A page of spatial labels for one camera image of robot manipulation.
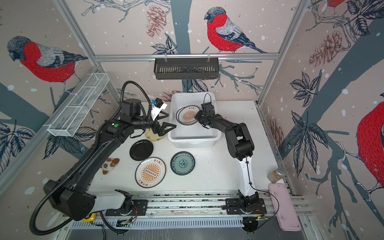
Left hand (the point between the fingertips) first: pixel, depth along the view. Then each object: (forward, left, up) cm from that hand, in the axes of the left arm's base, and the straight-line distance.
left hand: (170, 119), depth 68 cm
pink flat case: (-34, -55, -30) cm, 72 cm away
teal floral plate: (-7, -4, -33) cm, 34 cm away
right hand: (+23, -12, -26) cm, 37 cm away
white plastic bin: (+15, -8, -33) cm, 37 cm away
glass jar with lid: (-18, -54, -25) cm, 62 cm away
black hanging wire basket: (+52, -6, -5) cm, 52 cm away
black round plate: (+1, +23, -31) cm, 39 cm away
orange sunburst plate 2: (+29, -5, -31) cm, 42 cm away
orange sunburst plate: (-13, +15, -33) cm, 39 cm away
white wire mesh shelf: (+13, +51, -3) cm, 53 cm away
